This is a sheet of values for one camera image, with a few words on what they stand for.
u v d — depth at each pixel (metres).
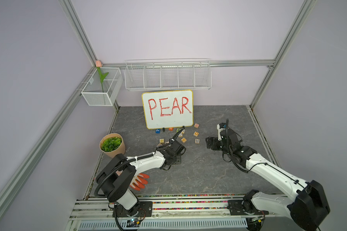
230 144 0.61
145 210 0.74
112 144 0.86
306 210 0.39
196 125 1.08
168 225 1.58
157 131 1.05
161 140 0.99
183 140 0.99
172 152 0.69
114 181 0.44
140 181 0.82
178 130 1.05
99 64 0.89
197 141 0.99
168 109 0.99
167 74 1.02
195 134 1.02
